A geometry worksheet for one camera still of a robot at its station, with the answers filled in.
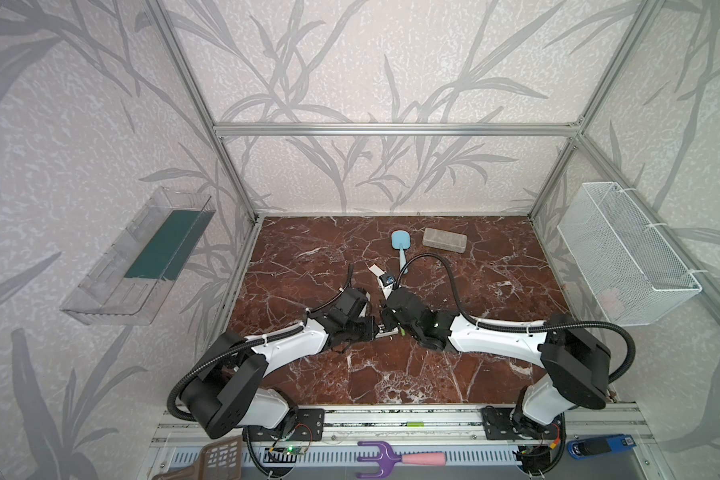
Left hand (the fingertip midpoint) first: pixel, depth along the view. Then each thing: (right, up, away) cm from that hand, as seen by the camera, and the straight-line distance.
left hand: (382, 322), depth 87 cm
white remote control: (+2, -4, +2) cm, 4 cm away
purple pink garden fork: (+2, -27, -17) cm, 32 cm away
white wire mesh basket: (+53, +18, -24) cm, 61 cm away
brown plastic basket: (-39, -28, -17) cm, 50 cm away
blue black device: (+45, -23, -19) cm, 54 cm away
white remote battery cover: (-2, +14, +18) cm, 23 cm away
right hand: (0, +10, -2) cm, 10 cm away
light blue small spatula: (+7, +24, +25) cm, 36 cm away
